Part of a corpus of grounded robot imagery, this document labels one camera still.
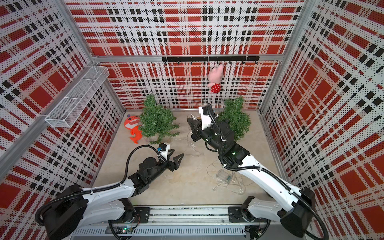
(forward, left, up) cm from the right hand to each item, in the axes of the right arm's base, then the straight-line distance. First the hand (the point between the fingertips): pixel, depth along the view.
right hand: (190, 120), depth 64 cm
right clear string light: (-16, -25, -39) cm, 49 cm away
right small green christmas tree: (+13, -23, -9) cm, 28 cm away
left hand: (-3, +7, -23) cm, 25 cm away
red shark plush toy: (+23, +43, -30) cm, 58 cm away
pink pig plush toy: (+41, -14, -4) cm, 43 cm away
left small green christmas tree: (+10, +20, -14) cm, 26 cm away
